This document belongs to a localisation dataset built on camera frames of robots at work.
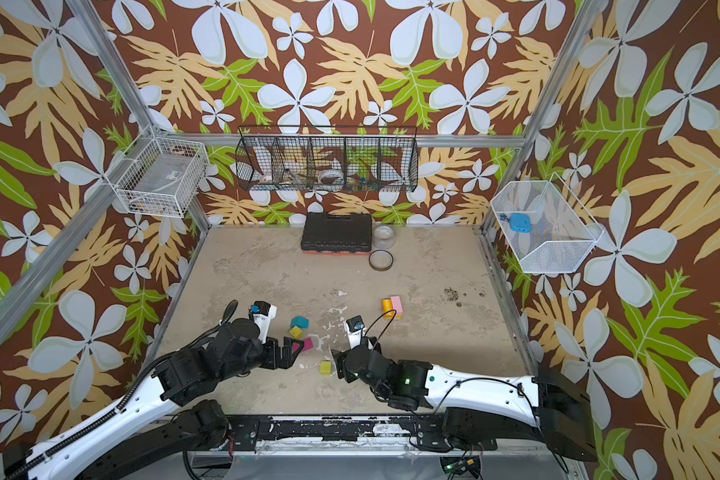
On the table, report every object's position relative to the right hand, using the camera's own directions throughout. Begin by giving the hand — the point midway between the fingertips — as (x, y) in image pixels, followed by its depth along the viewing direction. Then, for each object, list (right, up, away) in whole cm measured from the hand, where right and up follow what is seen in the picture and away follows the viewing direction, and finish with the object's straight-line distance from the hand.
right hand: (339, 349), depth 76 cm
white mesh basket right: (+58, +32, +8) cm, 67 cm away
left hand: (-12, +3, -3) cm, 13 cm away
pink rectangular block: (+17, +8, +18) cm, 26 cm away
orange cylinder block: (+14, +8, +18) cm, 24 cm away
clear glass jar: (+15, +32, +40) cm, 53 cm away
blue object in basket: (+52, +34, +10) cm, 63 cm away
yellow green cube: (-4, -7, +7) cm, 11 cm away
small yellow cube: (-14, +1, +13) cm, 19 cm away
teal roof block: (-13, +3, +17) cm, 22 cm away
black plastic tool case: (-4, +32, +39) cm, 51 cm away
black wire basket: (-5, +57, +22) cm, 61 cm away
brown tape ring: (+13, +23, +32) cm, 42 cm away
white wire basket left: (-54, +48, +11) cm, 73 cm away
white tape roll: (-4, +51, +23) cm, 56 cm away
